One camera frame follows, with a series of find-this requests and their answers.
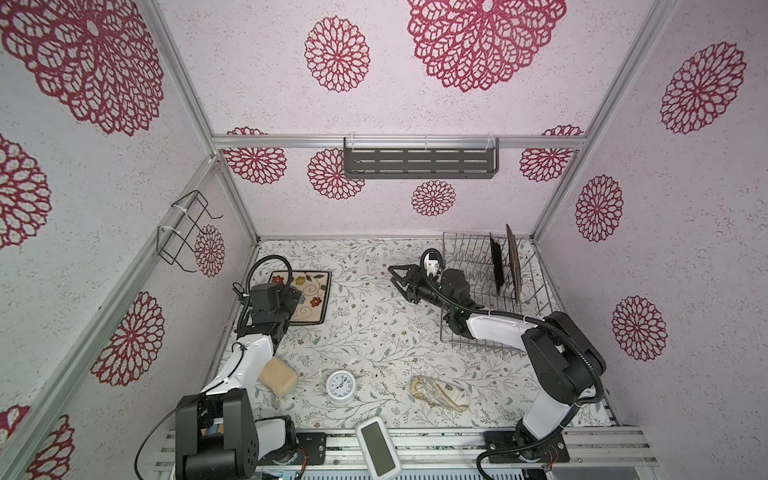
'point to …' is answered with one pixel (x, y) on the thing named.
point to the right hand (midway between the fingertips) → (389, 269)
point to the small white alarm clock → (340, 387)
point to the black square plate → (314, 287)
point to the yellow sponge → (279, 377)
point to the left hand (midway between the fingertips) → (292, 302)
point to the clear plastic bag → (439, 393)
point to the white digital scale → (378, 448)
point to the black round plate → (497, 263)
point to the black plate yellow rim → (516, 264)
